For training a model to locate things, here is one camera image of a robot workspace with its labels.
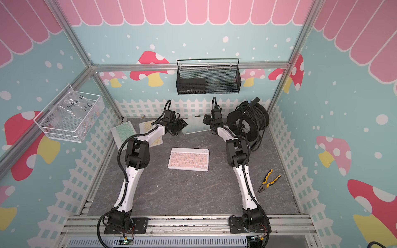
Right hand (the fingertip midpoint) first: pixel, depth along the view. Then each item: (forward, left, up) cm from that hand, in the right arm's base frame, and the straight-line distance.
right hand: (208, 116), depth 115 cm
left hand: (-8, +17, -2) cm, 19 cm away
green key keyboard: (-11, +63, -4) cm, 64 cm away
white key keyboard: (-2, +10, -7) cm, 13 cm away
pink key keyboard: (-34, +13, -4) cm, 36 cm away
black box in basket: (-5, +10, +30) cm, 32 cm away
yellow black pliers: (-51, -30, -5) cm, 59 cm away
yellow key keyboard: (-5, +47, -5) cm, 48 cm away
